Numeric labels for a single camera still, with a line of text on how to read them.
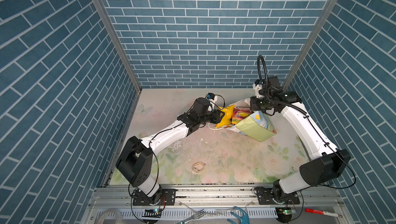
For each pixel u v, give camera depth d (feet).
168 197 2.42
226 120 2.77
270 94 1.90
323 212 2.27
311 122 1.54
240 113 2.77
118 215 2.25
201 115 2.10
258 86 2.34
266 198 2.40
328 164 1.32
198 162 2.77
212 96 2.38
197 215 2.23
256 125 2.54
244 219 2.22
